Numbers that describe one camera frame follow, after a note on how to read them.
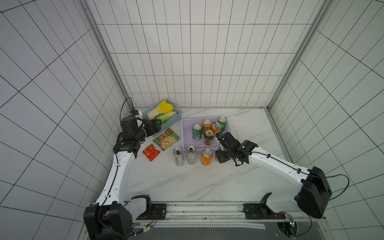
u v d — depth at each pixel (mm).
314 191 401
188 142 1031
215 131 970
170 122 1051
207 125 977
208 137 900
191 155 794
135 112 674
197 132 940
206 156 824
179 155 789
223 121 972
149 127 681
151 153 928
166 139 1004
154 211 716
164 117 1039
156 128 696
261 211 640
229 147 613
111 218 374
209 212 743
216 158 748
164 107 1099
